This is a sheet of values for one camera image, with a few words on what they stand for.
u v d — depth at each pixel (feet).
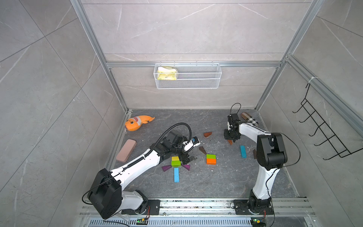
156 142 1.84
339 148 1.96
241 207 2.39
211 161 2.90
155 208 2.39
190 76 3.29
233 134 2.77
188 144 2.20
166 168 2.81
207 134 3.41
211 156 2.99
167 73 2.87
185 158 2.29
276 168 1.79
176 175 2.75
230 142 3.22
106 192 1.32
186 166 2.86
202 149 3.08
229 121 2.80
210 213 2.39
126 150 3.10
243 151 3.05
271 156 1.72
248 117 3.63
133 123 3.31
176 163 2.82
